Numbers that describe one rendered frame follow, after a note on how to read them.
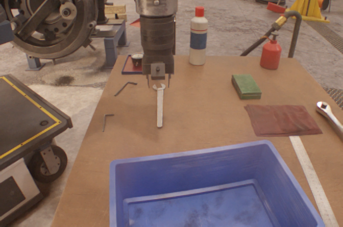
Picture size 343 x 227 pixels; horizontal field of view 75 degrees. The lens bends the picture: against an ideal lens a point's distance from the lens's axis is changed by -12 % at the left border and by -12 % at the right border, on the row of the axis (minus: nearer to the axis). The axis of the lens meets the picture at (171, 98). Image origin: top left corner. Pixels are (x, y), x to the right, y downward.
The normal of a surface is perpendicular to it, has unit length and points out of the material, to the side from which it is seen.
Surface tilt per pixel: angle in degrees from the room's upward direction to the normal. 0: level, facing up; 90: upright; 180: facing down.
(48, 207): 0
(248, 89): 0
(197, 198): 0
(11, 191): 90
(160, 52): 99
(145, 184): 90
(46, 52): 90
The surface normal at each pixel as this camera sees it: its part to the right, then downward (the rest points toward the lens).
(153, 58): 0.05, 0.50
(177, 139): 0.00, -0.84
